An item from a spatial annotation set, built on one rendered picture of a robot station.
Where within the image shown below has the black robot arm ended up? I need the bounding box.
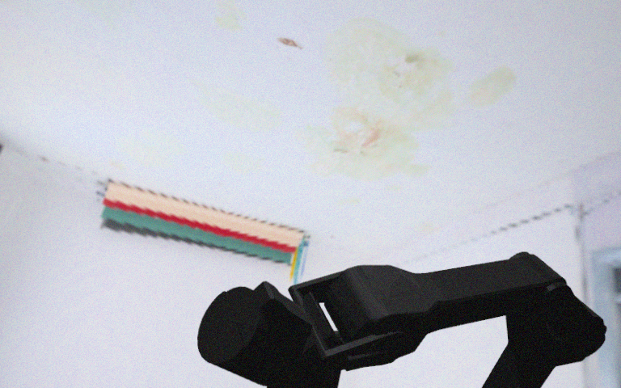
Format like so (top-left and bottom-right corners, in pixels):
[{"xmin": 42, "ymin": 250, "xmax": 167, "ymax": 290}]
[{"xmin": 197, "ymin": 251, "xmax": 606, "ymax": 388}]

